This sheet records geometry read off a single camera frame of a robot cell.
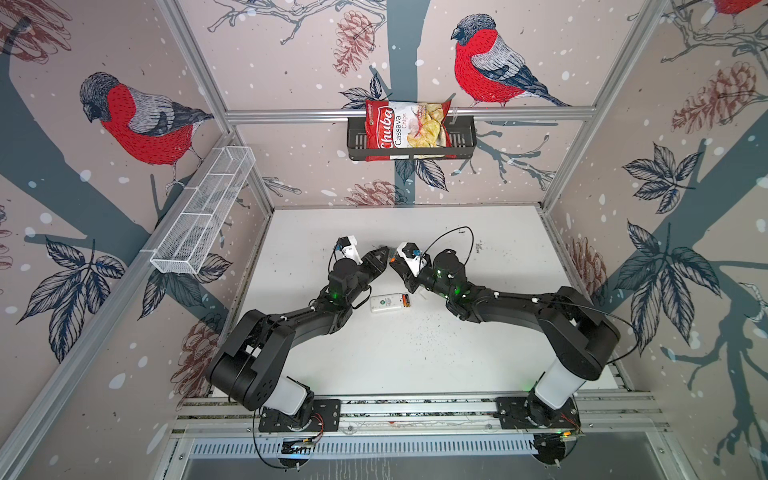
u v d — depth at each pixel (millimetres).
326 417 732
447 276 650
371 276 772
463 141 944
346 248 783
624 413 751
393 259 828
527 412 660
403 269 761
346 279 660
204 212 781
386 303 923
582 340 460
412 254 700
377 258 813
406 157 901
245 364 427
